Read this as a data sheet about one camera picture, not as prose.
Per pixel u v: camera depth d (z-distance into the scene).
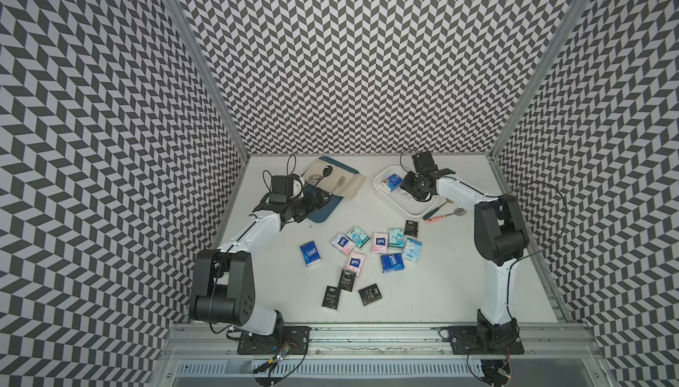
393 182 1.06
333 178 1.09
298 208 0.76
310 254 0.87
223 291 0.43
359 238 0.91
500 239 0.54
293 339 0.73
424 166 0.81
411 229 0.94
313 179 1.08
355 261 0.85
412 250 0.89
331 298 0.79
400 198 1.03
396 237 0.91
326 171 1.12
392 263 0.85
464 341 0.73
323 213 0.79
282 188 0.71
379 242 0.89
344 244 0.89
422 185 0.75
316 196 0.80
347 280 0.81
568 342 0.77
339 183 1.08
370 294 0.79
